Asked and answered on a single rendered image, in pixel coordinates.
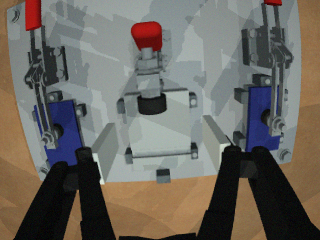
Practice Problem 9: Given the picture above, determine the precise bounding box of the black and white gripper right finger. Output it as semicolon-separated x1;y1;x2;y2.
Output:
196;115;320;240

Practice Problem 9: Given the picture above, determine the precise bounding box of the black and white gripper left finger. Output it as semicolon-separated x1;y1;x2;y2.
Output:
13;123;119;240

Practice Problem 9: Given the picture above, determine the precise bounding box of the grey toggle clamp with red handle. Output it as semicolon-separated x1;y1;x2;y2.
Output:
241;0;294;136
23;0;69;149

